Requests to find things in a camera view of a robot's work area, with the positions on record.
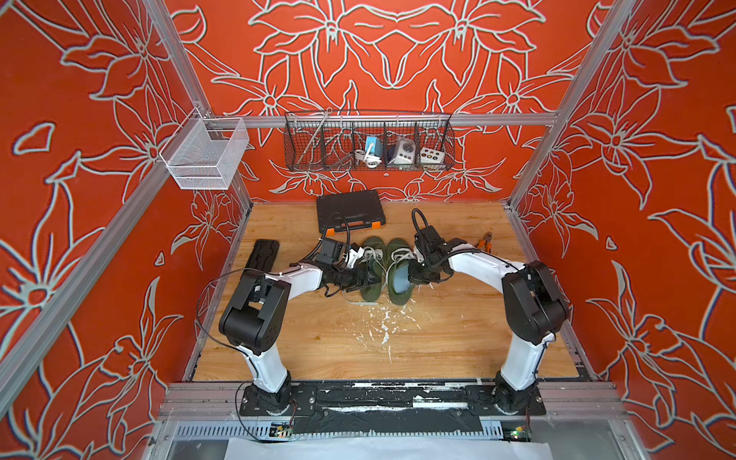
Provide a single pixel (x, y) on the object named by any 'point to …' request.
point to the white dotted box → (430, 156)
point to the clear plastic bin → (205, 152)
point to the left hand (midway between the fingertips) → (374, 281)
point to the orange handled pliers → (485, 242)
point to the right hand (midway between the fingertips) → (403, 279)
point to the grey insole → (401, 280)
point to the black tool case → (349, 211)
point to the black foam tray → (263, 255)
